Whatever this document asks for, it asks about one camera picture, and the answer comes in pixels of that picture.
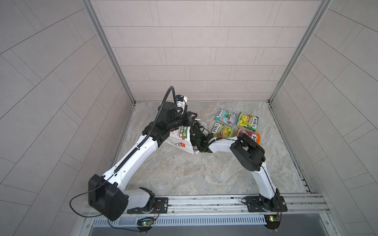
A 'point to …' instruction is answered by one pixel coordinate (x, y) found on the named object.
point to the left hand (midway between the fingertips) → (201, 113)
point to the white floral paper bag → (180, 138)
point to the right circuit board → (273, 221)
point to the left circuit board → (145, 222)
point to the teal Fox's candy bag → (225, 116)
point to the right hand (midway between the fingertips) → (179, 137)
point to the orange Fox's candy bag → (255, 137)
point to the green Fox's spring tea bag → (222, 130)
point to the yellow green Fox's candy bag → (248, 121)
